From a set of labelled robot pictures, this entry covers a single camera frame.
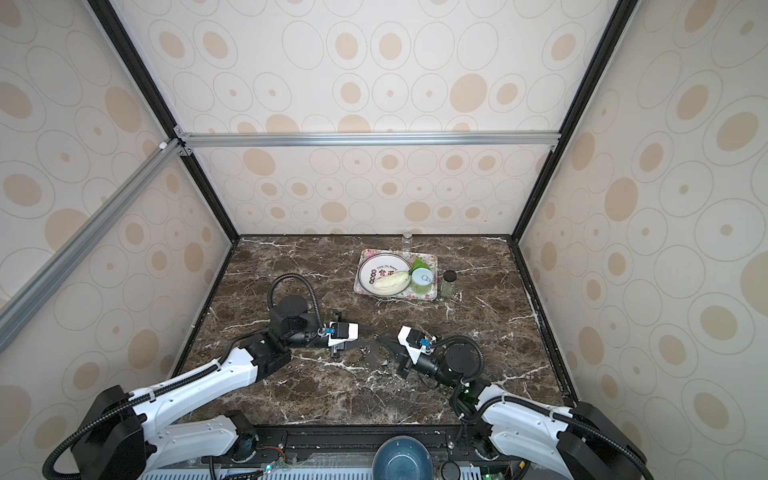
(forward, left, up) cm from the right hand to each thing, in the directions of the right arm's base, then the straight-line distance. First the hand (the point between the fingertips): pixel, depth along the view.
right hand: (391, 335), depth 71 cm
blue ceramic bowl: (-22, -3, -20) cm, 30 cm away
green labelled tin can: (+28, -9, -15) cm, 33 cm away
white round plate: (+37, +7, -18) cm, 42 cm away
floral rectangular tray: (+41, -12, -19) cm, 47 cm away
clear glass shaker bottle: (+48, -3, -17) cm, 51 cm away
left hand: (-2, +3, +4) cm, 5 cm away
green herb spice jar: (+26, -17, -15) cm, 35 cm away
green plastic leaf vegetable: (+33, -7, -11) cm, 36 cm away
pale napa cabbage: (+27, +2, -16) cm, 31 cm away
